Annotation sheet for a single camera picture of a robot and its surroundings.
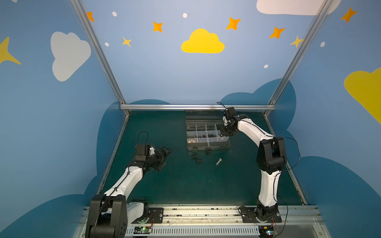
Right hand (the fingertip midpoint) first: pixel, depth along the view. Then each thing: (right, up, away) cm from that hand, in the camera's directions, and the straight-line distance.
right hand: (226, 131), depth 99 cm
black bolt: (-11, -14, -1) cm, 18 cm away
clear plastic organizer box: (-15, +1, +12) cm, 19 cm away
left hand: (-35, -14, -14) cm, 40 cm away
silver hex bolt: (-5, -18, -6) cm, 20 cm away
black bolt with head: (-19, -19, -4) cm, 27 cm away
